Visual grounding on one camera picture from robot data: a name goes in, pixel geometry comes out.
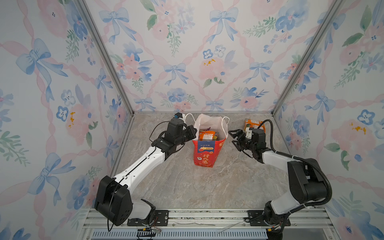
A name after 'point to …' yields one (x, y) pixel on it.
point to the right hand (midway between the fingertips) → (230, 134)
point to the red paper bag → (206, 153)
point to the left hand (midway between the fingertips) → (199, 128)
